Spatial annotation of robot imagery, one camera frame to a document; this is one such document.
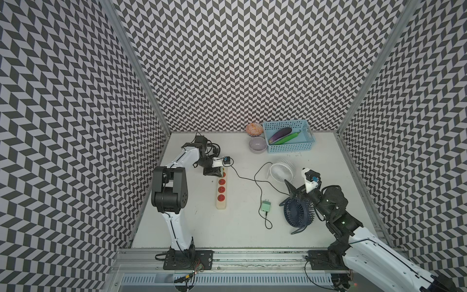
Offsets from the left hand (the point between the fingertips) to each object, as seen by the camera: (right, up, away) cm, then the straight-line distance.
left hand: (216, 169), depth 96 cm
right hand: (+36, -1, -19) cm, 41 cm away
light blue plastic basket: (+54, +15, +19) cm, 59 cm away
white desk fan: (+34, 0, -5) cm, 34 cm away
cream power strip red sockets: (+3, -10, -5) cm, 12 cm away
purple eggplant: (+37, +20, +16) cm, 45 cm away
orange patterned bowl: (+22, +23, +24) cm, 40 cm away
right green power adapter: (+25, -17, -8) cm, 32 cm away
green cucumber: (+42, +17, +15) cm, 48 cm away
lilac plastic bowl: (+23, +13, +13) cm, 29 cm away
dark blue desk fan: (+38, -16, -19) cm, 46 cm away
